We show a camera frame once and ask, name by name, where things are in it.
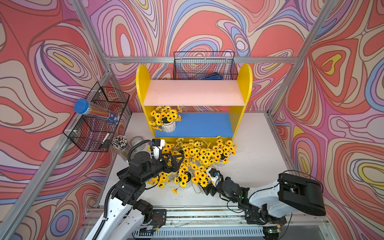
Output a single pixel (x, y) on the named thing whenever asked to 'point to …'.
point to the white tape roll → (135, 140)
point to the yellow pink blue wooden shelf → (194, 109)
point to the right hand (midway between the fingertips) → (204, 180)
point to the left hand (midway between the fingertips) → (179, 156)
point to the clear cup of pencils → (119, 143)
